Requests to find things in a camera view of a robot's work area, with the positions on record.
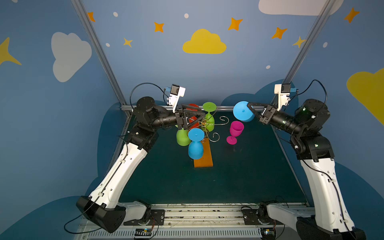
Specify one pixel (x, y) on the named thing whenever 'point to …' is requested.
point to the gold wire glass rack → (203, 122)
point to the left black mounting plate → (157, 218)
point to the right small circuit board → (268, 233)
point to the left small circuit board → (143, 232)
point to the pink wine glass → (236, 128)
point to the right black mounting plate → (250, 217)
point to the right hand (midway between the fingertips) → (250, 103)
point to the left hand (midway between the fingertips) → (201, 110)
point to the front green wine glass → (182, 137)
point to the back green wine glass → (208, 124)
